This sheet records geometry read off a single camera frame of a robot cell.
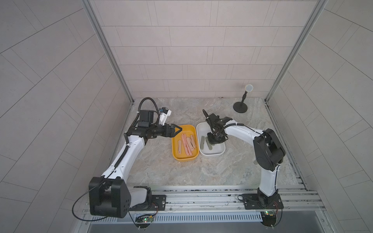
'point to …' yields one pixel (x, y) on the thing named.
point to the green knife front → (202, 142)
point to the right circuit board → (269, 218)
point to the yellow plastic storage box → (185, 145)
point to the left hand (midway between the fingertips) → (178, 127)
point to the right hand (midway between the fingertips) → (210, 142)
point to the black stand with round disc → (242, 107)
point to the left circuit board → (143, 222)
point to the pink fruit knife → (179, 146)
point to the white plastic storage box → (206, 148)
